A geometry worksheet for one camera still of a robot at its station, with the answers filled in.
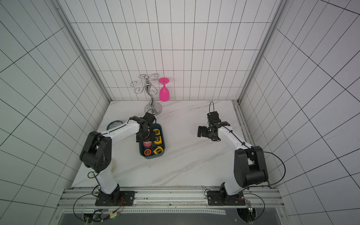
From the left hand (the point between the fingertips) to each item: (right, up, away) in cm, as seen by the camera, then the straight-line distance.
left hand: (146, 141), depth 91 cm
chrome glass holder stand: (+1, +36, +7) cm, 36 cm away
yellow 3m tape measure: (+6, +6, +7) cm, 10 cm away
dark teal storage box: (+6, -4, -1) cm, 8 cm away
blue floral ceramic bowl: (-27, +11, +10) cm, 30 cm away
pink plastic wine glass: (+11, +33, +10) cm, 36 cm away
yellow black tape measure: (+8, -5, -3) cm, 10 cm away
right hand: (+35, +6, 0) cm, 36 cm away
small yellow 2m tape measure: (+8, +1, +2) cm, 8 cm away
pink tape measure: (0, -2, +1) cm, 2 cm away
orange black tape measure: (+2, -6, -5) cm, 8 cm away
